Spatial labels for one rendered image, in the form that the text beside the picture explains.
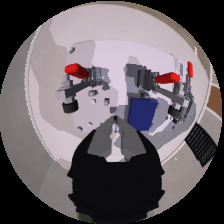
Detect blue plate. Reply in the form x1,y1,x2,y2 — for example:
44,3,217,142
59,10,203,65
127,97,158,131

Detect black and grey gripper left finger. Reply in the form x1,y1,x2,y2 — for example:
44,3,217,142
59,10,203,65
67,115,115,179

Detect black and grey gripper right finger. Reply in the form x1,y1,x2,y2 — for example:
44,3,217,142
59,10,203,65
115,115,165,176

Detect toggle clamp with red handle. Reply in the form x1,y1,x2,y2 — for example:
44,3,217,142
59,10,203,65
55,63,101,114
173,61,194,123

